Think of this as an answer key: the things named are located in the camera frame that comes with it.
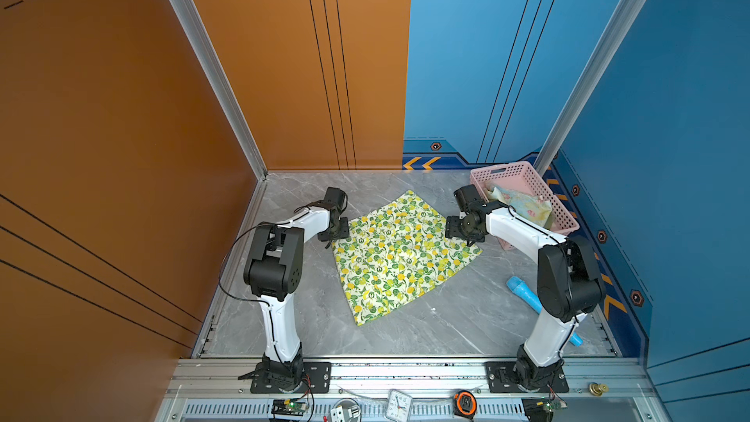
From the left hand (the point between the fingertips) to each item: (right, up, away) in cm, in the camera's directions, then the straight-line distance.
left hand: (340, 228), depth 103 cm
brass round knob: (+67, -35, -33) cm, 83 cm away
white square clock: (+19, -38, -34) cm, 55 cm away
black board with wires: (+54, -40, -33) cm, 75 cm away
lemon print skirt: (+20, -7, -6) cm, 22 cm away
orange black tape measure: (+35, -37, -36) cm, 62 cm away
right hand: (+40, 0, -7) cm, 40 cm away
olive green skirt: (+74, +2, -1) cm, 74 cm away
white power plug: (+7, -35, -39) cm, 54 cm away
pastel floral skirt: (+70, +8, +4) cm, 71 cm away
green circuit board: (-7, -40, -33) cm, 52 cm away
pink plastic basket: (+72, +20, +13) cm, 76 cm away
